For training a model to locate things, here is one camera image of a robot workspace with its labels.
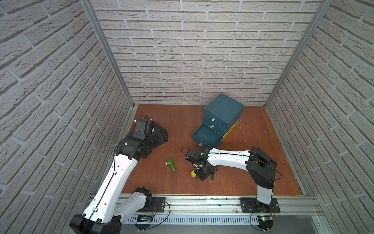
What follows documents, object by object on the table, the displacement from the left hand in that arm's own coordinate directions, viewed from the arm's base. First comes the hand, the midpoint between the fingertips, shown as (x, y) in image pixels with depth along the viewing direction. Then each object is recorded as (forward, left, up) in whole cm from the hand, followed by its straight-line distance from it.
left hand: (166, 133), depth 72 cm
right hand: (-13, -22, -24) cm, 35 cm away
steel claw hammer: (-14, -26, -24) cm, 38 cm away
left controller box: (-34, +10, -25) cm, 43 cm away
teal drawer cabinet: (+13, -30, -2) cm, 33 cm away
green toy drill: (-6, 0, -24) cm, 24 cm away
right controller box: (-36, -50, -25) cm, 67 cm away
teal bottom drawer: (+12, -24, -22) cm, 35 cm away
